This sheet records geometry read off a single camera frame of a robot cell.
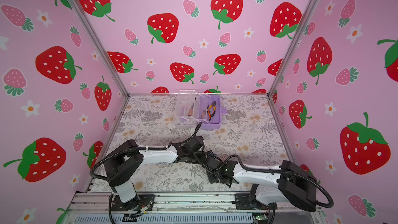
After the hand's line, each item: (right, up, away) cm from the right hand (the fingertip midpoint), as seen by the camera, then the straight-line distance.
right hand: (208, 174), depth 82 cm
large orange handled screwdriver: (-12, +33, +16) cm, 38 cm away
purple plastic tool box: (+5, +27, +22) cm, 35 cm away
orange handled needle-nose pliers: (-3, +32, +25) cm, 41 cm away
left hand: (0, +7, +4) cm, 8 cm away
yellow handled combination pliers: (+5, +38, +30) cm, 49 cm away
